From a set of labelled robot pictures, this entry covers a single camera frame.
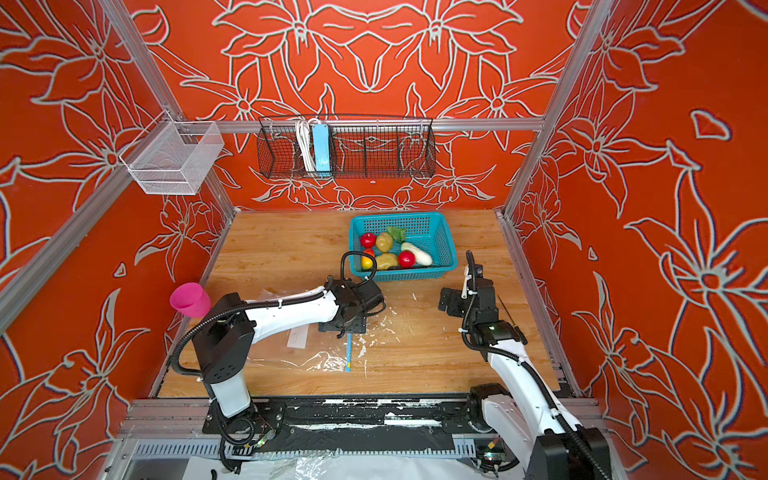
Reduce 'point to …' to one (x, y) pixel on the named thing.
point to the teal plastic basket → (430, 232)
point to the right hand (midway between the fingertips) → (454, 290)
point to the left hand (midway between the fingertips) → (350, 324)
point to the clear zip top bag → (306, 348)
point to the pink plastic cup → (191, 300)
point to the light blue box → (322, 151)
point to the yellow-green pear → (384, 242)
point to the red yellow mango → (367, 262)
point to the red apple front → (406, 259)
